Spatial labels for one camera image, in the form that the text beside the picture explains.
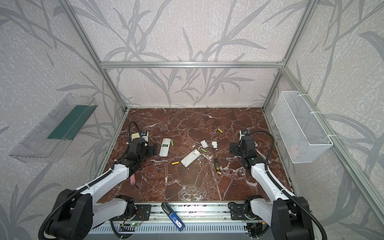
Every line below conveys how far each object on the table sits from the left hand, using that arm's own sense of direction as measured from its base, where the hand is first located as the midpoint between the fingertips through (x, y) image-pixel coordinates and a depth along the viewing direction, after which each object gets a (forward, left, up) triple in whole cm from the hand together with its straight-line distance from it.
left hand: (150, 138), depth 89 cm
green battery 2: (-2, -32, -11) cm, 34 cm away
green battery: (+3, -11, -11) cm, 16 cm away
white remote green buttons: (-7, -24, -11) cm, 27 cm away
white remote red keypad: (-1, -7, -10) cm, 12 cm away
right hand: (0, -54, 0) cm, 54 cm away
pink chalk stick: (-23, +6, -6) cm, 24 cm away
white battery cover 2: (+3, -39, -11) cm, 41 cm away
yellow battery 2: (+14, -44, -12) cm, 48 cm away
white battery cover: (+3, -32, -12) cm, 34 cm away
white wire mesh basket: (-11, -73, +25) cm, 78 cm away
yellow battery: (-11, -14, -12) cm, 21 cm away
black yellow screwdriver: (-13, -40, -9) cm, 43 cm away
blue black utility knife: (-39, -17, -6) cm, 43 cm away
